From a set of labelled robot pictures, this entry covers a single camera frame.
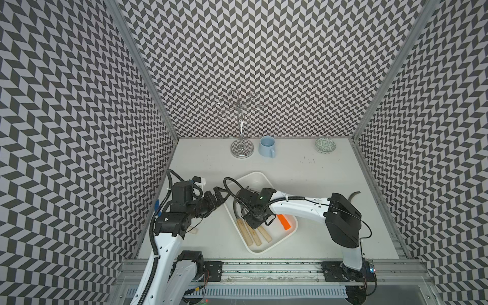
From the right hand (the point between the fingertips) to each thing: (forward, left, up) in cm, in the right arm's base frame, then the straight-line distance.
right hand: (256, 223), depth 82 cm
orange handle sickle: (+2, -13, -3) cm, 13 cm away
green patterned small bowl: (+47, -42, -2) cm, 63 cm away
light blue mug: (+42, -7, +3) cm, 43 cm away
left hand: (+4, +12, +15) cm, 20 cm away
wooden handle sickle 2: (-5, -4, 0) cm, 6 cm away
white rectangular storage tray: (+22, -1, -1) cm, 22 cm away
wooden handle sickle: (-4, +1, -2) cm, 5 cm away
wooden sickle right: (+14, -47, -2) cm, 50 cm away
